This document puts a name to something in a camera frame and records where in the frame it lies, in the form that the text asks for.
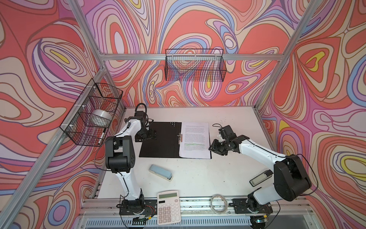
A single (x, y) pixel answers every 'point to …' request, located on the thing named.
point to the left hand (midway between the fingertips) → (150, 137)
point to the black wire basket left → (89, 120)
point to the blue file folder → (167, 143)
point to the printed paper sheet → (195, 140)
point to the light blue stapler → (161, 172)
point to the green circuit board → (139, 221)
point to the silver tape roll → (105, 114)
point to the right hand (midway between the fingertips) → (211, 152)
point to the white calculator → (168, 207)
